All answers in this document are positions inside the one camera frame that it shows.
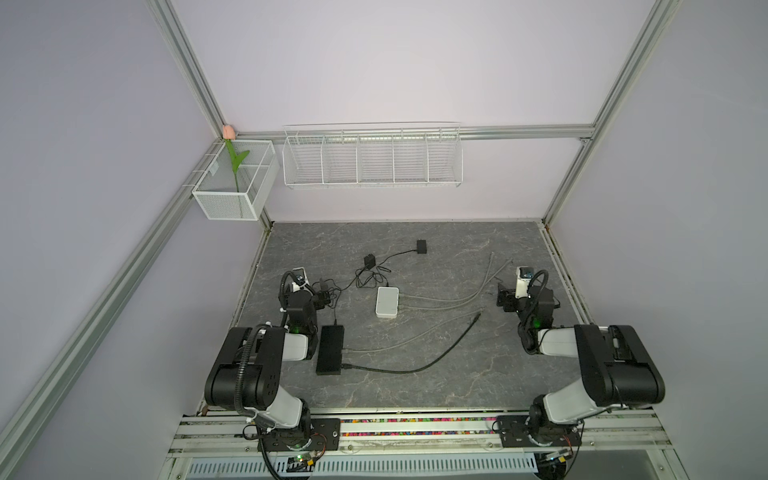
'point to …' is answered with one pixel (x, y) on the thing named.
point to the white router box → (387, 300)
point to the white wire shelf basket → (373, 155)
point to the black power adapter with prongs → (370, 261)
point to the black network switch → (330, 350)
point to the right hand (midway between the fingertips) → (517, 285)
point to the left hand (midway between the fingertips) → (308, 283)
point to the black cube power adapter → (421, 246)
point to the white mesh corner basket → (216, 192)
